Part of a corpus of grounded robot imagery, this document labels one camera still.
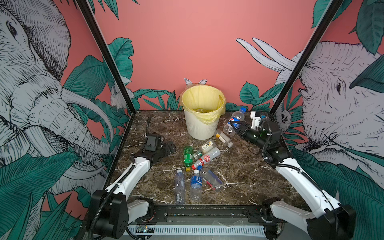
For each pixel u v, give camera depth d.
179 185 0.84
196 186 0.83
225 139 1.01
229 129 0.73
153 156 0.61
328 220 0.37
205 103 1.04
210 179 0.87
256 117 0.67
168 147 0.77
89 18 0.72
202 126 0.91
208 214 0.75
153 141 0.66
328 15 0.72
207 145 0.93
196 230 0.70
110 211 0.38
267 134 0.54
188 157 0.88
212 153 0.90
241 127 0.66
